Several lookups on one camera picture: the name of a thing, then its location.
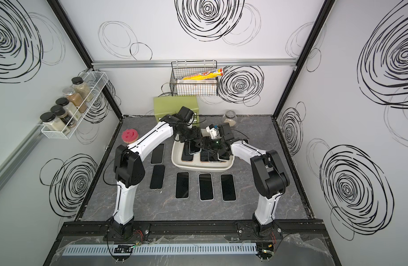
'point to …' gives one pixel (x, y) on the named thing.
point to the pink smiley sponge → (129, 136)
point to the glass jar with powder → (230, 117)
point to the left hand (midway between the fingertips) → (198, 137)
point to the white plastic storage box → (196, 164)
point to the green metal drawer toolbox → (164, 105)
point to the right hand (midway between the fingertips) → (198, 145)
